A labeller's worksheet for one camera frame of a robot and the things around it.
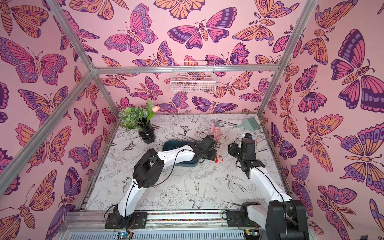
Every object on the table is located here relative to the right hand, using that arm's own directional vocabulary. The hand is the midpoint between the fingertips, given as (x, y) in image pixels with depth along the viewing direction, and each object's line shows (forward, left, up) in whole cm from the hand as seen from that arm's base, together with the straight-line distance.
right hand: (228, 145), depth 87 cm
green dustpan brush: (+28, -22, -12) cm, 37 cm away
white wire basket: (+38, +21, +21) cm, 48 cm away
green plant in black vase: (+9, +53, +11) cm, 55 cm away
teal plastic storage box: (+6, +36, -10) cm, 38 cm away
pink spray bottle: (+13, +6, -3) cm, 15 cm away
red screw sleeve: (+19, +19, -13) cm, 30 cm away
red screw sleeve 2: (-4, +6, -13) cm, 15 cm away
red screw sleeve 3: (-3, +2, -13) cm, 13 cm away
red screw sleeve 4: (0, +3, -13) cm, 13 cm away
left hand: (-2, +5, -9) cm, 11 cm away
